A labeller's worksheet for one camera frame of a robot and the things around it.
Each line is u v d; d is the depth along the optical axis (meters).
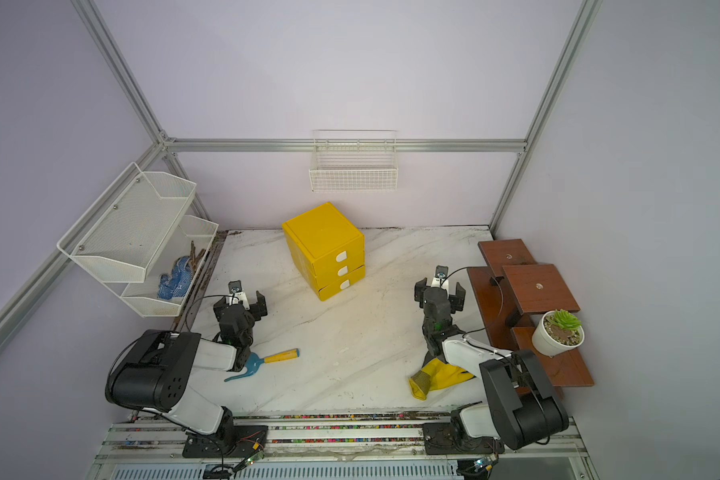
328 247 0.86
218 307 0.83
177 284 0.88
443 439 0.73
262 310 0.88
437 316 0.68
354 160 0.94
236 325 0.71
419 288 0.83
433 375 0.82
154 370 0.47
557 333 0.67
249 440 0.73
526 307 0.74
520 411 0.43
